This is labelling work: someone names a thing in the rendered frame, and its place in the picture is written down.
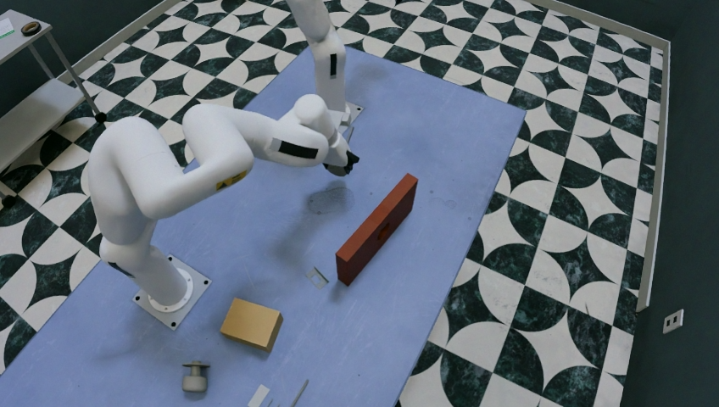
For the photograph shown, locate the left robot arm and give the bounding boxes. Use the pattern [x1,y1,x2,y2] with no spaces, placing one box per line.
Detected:
[286,0,350,113]

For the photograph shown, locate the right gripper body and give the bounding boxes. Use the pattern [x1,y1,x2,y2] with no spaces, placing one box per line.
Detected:
[321,132,351,167]

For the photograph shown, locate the tan cardboard box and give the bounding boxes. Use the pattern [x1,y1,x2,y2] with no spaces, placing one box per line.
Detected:
[220,298,284,353]

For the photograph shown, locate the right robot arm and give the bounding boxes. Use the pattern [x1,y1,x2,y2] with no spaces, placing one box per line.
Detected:
[87,94,352,313]

